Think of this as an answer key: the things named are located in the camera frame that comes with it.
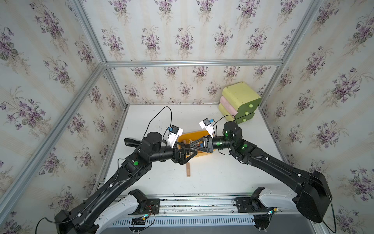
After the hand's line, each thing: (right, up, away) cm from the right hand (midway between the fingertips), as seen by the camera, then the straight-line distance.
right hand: (193, 147), depth 64 cm
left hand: (0, -2, -2) cm, 3 cm away
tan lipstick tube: (-2, -18, +21) cm, 28 cm away
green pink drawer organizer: (+31, +24, +29) cm, 49 cm away
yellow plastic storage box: (0, +1, +31) cm, 31 cm away
